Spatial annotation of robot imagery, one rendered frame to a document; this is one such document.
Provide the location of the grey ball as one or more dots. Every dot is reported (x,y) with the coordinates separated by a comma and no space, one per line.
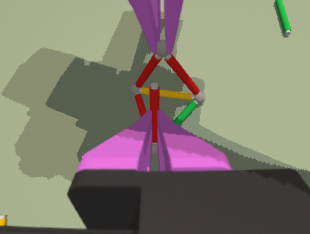
(134,90)
(200,98)
(154,149)
(161,48)

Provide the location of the red rod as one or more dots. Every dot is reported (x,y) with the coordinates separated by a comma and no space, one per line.
(140,104)
(177,68)
(154,107)
(148,70)

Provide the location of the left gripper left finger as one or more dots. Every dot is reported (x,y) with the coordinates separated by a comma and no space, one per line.
(125,150)

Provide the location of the green rod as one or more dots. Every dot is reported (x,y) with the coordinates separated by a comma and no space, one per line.
(283,17)
(185,113)

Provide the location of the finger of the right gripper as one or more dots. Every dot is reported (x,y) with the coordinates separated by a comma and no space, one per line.
(148,13)
(172,12)

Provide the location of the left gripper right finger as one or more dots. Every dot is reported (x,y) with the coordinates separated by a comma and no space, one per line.
(184,151)

